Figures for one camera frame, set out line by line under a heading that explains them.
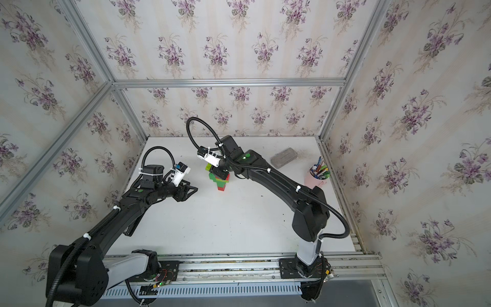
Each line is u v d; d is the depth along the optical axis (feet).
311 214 1.46
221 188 3.14
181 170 2.36
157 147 2.24
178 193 2.38
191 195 2.56
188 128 1.98
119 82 3.06
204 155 2.19
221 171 2.25
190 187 2.46
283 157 3.51
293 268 2.38
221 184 3.08
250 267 2.46
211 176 2.89
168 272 2.35
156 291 2.34
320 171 3.05
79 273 1.28
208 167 2.54
